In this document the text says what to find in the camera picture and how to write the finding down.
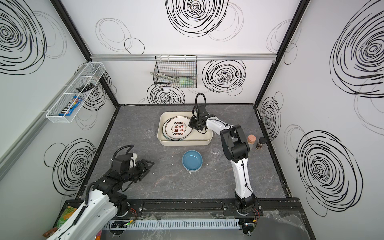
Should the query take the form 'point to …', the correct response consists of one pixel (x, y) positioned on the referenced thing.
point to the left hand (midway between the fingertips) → (154, 166)
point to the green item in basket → (186, 82)
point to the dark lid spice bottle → (262, 141)
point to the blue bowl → (192, 160)
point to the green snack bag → (68, 211)
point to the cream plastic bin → (196, 138)
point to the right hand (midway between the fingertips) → (187, 124)
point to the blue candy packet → (71, 106)
